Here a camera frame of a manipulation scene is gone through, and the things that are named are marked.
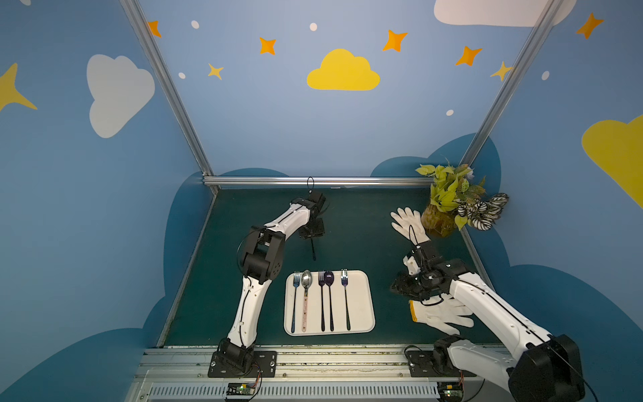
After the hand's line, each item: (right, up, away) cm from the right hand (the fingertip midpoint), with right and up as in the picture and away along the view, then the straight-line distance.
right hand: (398, 286), depth 82 cm
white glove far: (+13, +20, +26) cm, 35 cm away
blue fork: (-35, 0, +11) cm, 37 cm away
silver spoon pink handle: (-32, 0, +8) cm, 33 cm away
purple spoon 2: (-23, 0, +9) cm, 25 cm away
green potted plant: (+22, +34, +8) cm, 41 cm away
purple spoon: (-30, +11, +21) cm, 38 cm away
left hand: (-28, +17, +22) cm, 40 cm away
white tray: (-12, -7, +3) cm, 15 cm away
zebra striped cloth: (+30, +24, +3) cm, 39 cm away
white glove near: (+17, -10, +2) cm, 20 cm away
